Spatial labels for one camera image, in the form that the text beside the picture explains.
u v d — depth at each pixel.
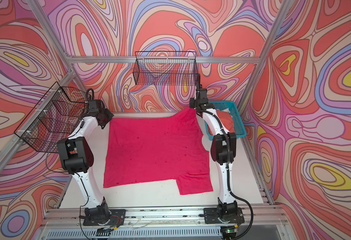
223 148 0.60
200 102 0.78
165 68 0.98
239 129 0.99
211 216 0.73
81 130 0.60
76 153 0.54
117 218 0.72
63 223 0.73
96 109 0.77
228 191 0.63
